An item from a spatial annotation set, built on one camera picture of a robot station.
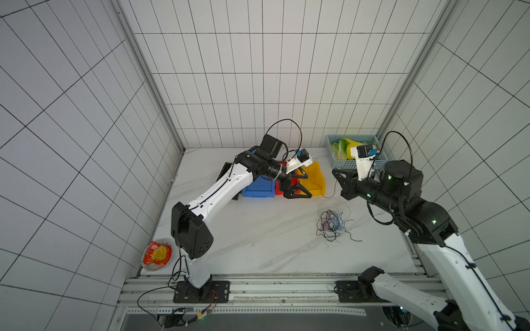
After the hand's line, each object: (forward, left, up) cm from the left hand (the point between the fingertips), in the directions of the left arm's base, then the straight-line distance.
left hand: (302, 187), depth 70 cm
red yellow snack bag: (-16, +55, -25) cm, 63 cm away
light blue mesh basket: (+32, -48, -21) cm, 61 cm away
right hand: (-2, -5, +11) cm, 12 cm away
